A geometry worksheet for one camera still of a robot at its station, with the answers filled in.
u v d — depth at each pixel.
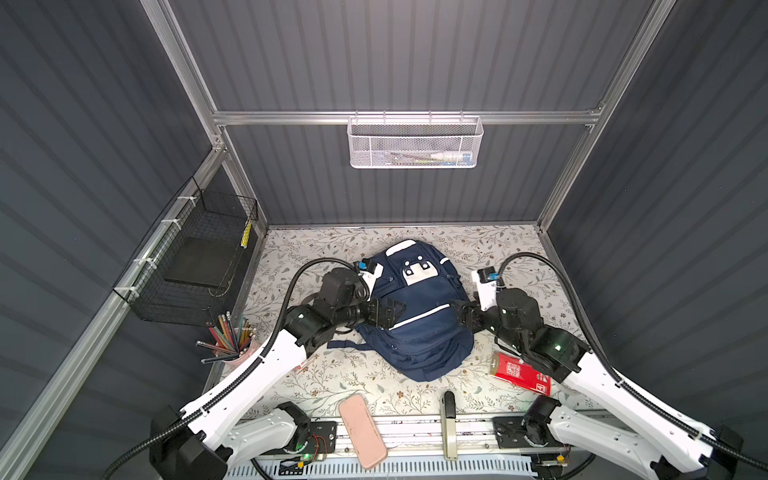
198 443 0.38
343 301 0.57
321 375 0.84
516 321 0.53
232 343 0.80
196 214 0.80
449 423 0.73
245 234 0.84
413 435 0.75
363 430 0.73
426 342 0.78
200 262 0.75
